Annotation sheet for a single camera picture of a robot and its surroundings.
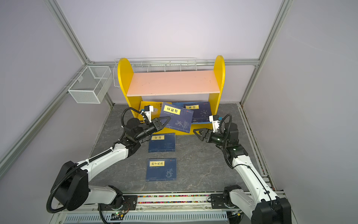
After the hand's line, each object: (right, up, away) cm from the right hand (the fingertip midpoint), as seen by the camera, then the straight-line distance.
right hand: (196, 130), depth 75 cm
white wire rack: (-24, +43, +19) cm, 53 cm away
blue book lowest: (-8, +6, +1) cm, 10 cm away
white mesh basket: (-73, +31, +24) cm, 83 cm away
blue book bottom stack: (-21, -25, +11) cm, 35 cm away
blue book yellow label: (-22, -10, +21) cm, 32 cm away
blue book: (+6, +12, +19) cm, 23 cm away
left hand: (-13, +6, -2) cm, 15 cm away
